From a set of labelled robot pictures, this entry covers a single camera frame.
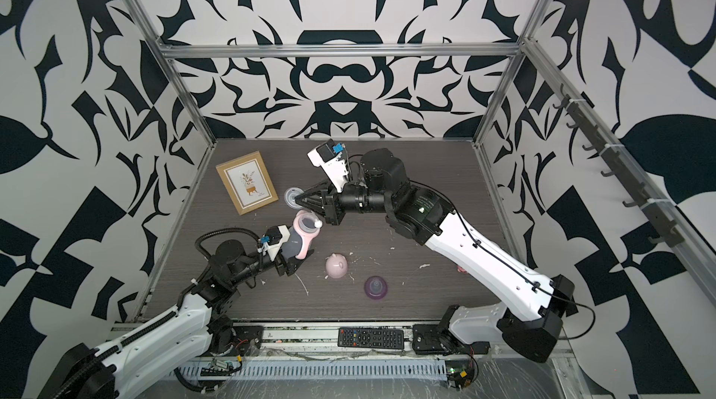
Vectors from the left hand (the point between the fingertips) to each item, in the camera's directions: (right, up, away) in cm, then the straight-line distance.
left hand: (302, 232), depth 76 cm
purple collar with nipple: (+20, -17, +4) cm, 27 cm away
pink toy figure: (+39, -6, -12) cm, 41 cm away
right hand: (+3, +12, -21) cm, 24 cm away
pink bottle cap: (+9, -12, +7) cm, 16 cm away
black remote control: (+19, -27, -2) cm, 33 cm away
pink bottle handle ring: (+3, +1, -10) cm, 11 cm away
